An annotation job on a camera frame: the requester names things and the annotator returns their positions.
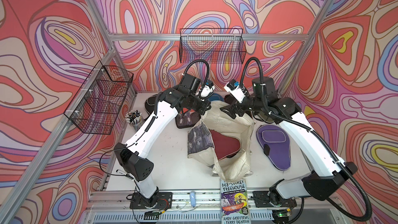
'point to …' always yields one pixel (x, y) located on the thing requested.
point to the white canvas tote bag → (221, 116)
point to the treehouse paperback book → (235, 208)
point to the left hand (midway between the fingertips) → (211, 106)
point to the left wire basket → (98, 106)
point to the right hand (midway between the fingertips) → (227, 105)
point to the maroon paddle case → (224, 146)
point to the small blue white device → (193, 198)
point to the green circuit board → (152, 215)
